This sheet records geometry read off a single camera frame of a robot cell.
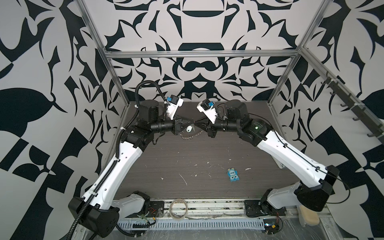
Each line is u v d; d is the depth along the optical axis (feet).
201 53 2.93
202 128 2.08
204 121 1.94
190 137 2.54
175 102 1.87
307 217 2.29
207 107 1.75
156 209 2.40
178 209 2.49
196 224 2.34
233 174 2.75
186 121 2.05
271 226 2.33
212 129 1.91
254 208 2.44
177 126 1.83
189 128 2.09
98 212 1.19
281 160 1.50
